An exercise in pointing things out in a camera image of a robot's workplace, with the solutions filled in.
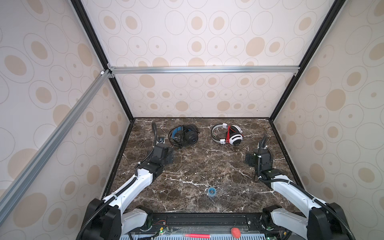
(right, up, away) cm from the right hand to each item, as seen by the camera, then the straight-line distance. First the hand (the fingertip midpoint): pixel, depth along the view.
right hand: (258, 154), depth 87 cm
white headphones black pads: (-15, +12, +19) cm, 27 cm away
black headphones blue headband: (-45, +11, +13) cm, 48 cm away
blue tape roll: (-27, -20, -4) cm, 34 cm away
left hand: (-53, +3, -2) cm, 53 cm away
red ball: (-18, -33, -19) cm, 42 cm away
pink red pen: (-35, -35, -18) cm, 53 cm away
